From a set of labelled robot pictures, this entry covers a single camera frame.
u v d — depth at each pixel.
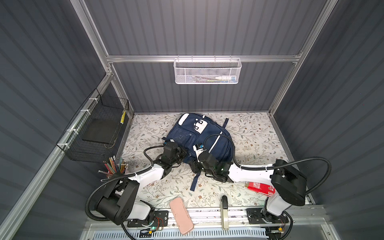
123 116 0.84
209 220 0.74
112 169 0.80
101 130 0.75
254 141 1.03
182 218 0.72
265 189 0.81
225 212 0.72
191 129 0.94
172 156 0.70
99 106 0.81
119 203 0.43
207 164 0.63
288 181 0.47
